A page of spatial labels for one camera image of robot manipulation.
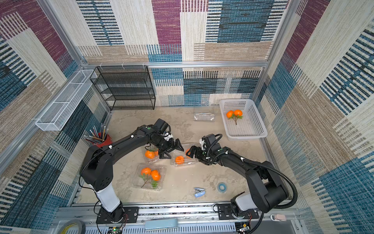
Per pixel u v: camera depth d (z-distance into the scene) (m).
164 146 0.75
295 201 0.40
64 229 0.69
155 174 0.81
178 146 0.78
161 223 0.71
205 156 0.75
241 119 1.10
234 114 1.11
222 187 0.82
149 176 0.82
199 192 0.78
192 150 0.79
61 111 0.73
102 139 0.93
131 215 0.73
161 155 0.80
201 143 0.85
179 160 0.89
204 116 1.09
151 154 0.88
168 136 0.77
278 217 0.69
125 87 1.11
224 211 0.73
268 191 0.43
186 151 0.85
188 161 0.87
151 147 0.73
